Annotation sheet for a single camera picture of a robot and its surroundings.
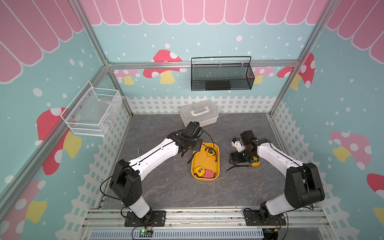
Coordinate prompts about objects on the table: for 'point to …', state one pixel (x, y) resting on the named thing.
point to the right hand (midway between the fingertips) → (236, 159)
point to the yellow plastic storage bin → (205, 163)
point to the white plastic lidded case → (204, 112)
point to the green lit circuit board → (145, 233)
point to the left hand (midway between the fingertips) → (195, 145)
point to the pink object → (208, 174)
